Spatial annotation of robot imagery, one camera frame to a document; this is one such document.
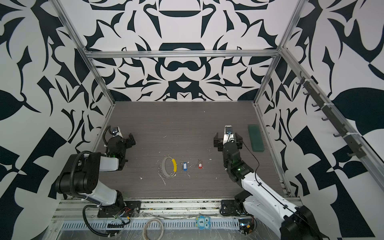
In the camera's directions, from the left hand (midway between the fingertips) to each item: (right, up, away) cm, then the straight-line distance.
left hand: (122, 133), depth 92 cm
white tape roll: (+22, -42, -25) cm, 53 cm away
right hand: (+62, +2, -13) cm, 63 cm away
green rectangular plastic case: (+85, -4, +7) cm, 85 cm away
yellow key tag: (+33, -18, -4) cm, 38 cm away
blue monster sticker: (+48, -38, -22) cm, 65 cm away
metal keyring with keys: (+26, -18, -5) cm, 32 cm away
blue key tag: (+38, -19, -4) cm, 43 cm away
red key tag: (+47, -19, -3) cm, 51 cm away
